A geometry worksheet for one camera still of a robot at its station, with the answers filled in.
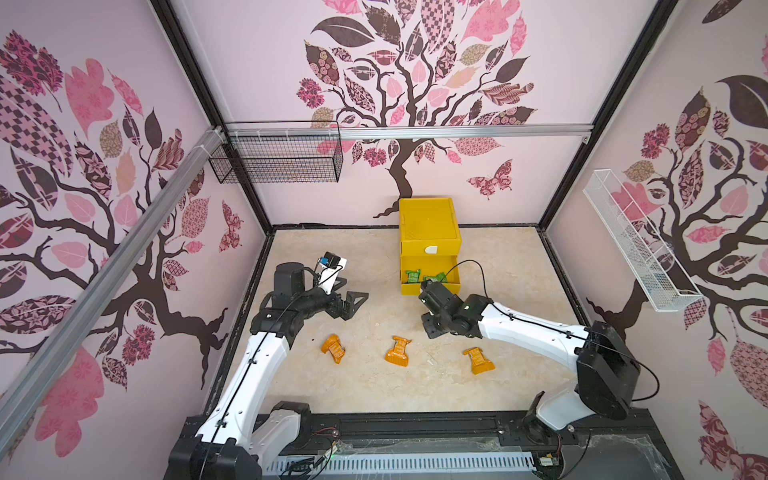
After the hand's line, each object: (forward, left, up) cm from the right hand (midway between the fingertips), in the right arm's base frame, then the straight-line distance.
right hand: (432, 323), depth 84 cm
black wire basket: (+89, +66, -1) cm, 111 cm away
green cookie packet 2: (+16, -5, 0) cm, 17 cm away
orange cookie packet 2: (-6, +10, -9) cm, 15 cm away
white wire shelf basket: (+4, -56, +17) cm, 59 cm away
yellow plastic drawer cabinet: (+21, 0, +12) cm, 24 cm away
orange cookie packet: (-3, +30, -7) cm, 30 cm away
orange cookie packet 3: (-9, -14, -9) cm, 18 cm away
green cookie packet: (+16, +4, 0) cm, 17 cm away
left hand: (+3, +22, +13) cm, 26 cm away
